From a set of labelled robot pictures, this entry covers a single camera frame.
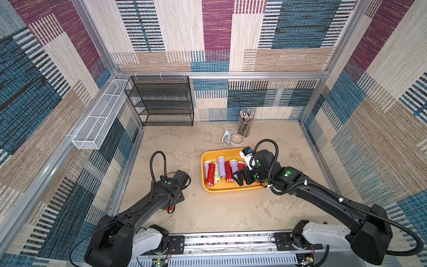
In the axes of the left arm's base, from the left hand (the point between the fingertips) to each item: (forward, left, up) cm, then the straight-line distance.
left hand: (175, 198), depth 85 cm
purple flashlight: (+19, -16, +3) cm, 25 cm away
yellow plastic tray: (+6, -26, -1) cm, 26 cm away
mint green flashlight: (+9, -22, +2) cm, 24 cm away
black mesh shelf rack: (+58, +13, +17) cm, 62 cm away
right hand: (+6, -33, +13) cm, 36 cm away
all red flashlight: (+11, -27, +6) cm, 30 cm away
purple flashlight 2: (+17, -31, +5) cm, 35 cm away
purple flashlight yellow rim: (+19, -24, +2) cm, 31 cm away
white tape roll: (+40, -35, 0) cm, 53 cm away
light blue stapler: (+40, -29, +1) cm, 49 cm away
